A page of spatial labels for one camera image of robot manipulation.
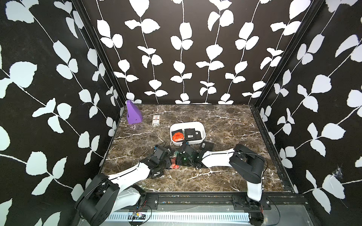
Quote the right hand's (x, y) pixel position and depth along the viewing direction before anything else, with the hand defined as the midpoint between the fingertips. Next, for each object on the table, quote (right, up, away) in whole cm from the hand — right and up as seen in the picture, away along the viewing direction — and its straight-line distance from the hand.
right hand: (172, 160), depth 87 cm
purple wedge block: (-29, +29, +14) cm, 44 cm away
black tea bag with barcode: (+23, +7, +8) cm, 25 cm away
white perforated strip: (+6, -24, -17) cm, 30 cm away
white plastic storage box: (+18, +21, +14) cm, 30 cm away
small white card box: (-15, +25, +20) cm, 35 cm away
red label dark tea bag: (+3, +14, +9) cm, 17 cm away
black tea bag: (+12, +15, +8) cm, 21 cm away
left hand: (0, 0, +1) cm, 1 cm away
